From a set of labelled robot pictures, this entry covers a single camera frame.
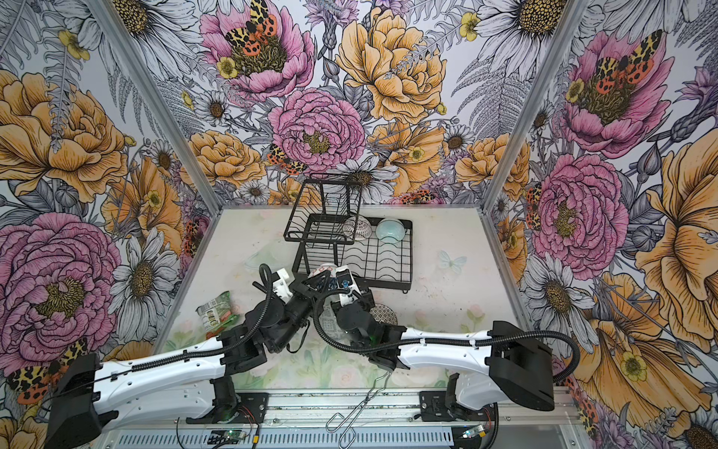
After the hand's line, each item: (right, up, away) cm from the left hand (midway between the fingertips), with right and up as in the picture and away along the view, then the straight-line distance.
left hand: (334, 277), depth 69 cm
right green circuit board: (+35, -39, +3) cm, 53 cm away
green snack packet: (-38, -14, +19) cm, 45 cm away
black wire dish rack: (-7, +16, +37) cm, 41 cm away
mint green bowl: (+17, +12, +42) cm, 46 cm away
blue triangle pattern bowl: (0, -1, 0) cm, 1 cm away
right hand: (+2, -3, +7) cm, 8 cm away
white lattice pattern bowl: (+5, +12, +15) cm, 20 cm away
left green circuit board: (-27, -41, +3) cm, 49 cm away
